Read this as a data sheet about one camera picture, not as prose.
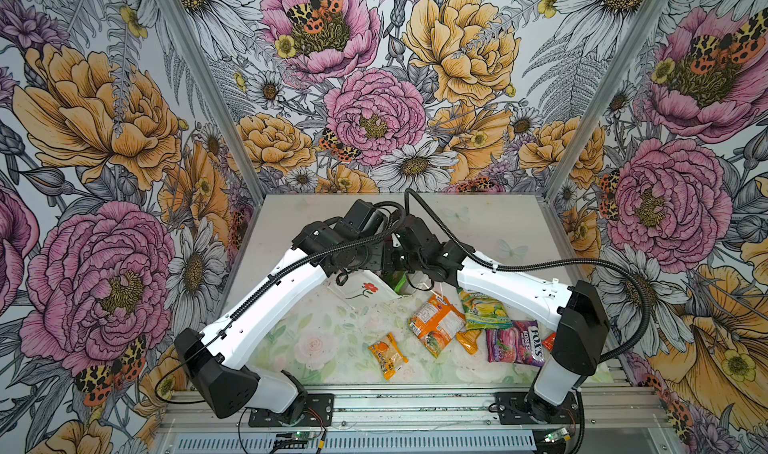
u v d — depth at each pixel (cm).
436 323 85
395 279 87
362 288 76
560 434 72
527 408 67
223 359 39
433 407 76
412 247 62
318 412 73
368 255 67
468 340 85
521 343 85
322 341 86
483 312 87
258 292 43
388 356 81
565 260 48
